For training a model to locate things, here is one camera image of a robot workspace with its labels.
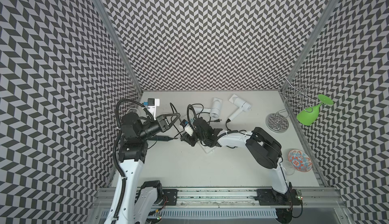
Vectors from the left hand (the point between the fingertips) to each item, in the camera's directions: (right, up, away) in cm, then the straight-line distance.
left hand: (180, 117), depth 64 cm
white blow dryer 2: (+37, +6, +44) cm, 58 cm away
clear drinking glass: (+57, -29, +18) cm, 66 cm away
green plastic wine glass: (+65, 0, +14) cm, 67 cm away
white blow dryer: (+19, +2, +38) cm, 42 cm away
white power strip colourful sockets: (+13, -20, +23) cm, 33 cm away
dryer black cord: (+19, -5, +35) cm, 41 cm away
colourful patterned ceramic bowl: (+64, -26, +19) cm, 72 cm away
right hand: (-2, -14, +24) cm, 28 cm away
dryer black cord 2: (+27, -5, +35) cm, 45 cm away
